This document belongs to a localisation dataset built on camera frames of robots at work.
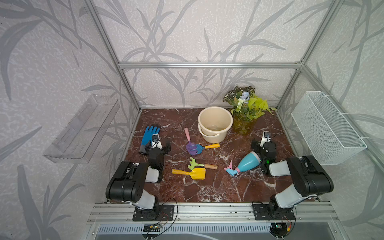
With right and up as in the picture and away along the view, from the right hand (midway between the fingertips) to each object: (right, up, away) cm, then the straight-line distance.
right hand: (262, 138), depth 94 cm
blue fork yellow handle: (-40, -7, +2) cm, 41 cm away
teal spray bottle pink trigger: (-12, -13, -9) cm, 20 cm away
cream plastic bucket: (-30, +9, +12) cm, 34 cm away
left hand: (-65, 0, -4) cm, 65 cm away
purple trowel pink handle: (-48, -7, +3) cm, 48 cm away
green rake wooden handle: (-44, -16, -3) cm, 47 cm away
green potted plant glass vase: (-9, +19, 0) cm, 21 cm away
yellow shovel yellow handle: (-42, -20, -7) cm, 47 cm away
